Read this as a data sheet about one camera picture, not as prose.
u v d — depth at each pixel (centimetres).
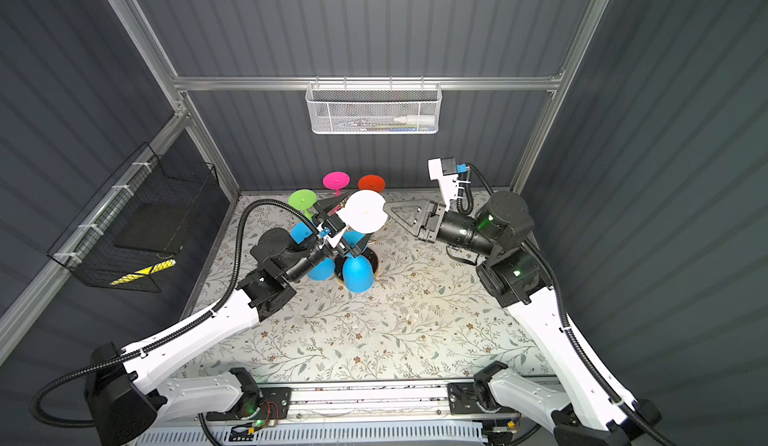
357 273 74
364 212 51
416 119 91
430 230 45
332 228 50
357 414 73
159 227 74
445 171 48
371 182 82
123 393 38
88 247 62
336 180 83
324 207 58
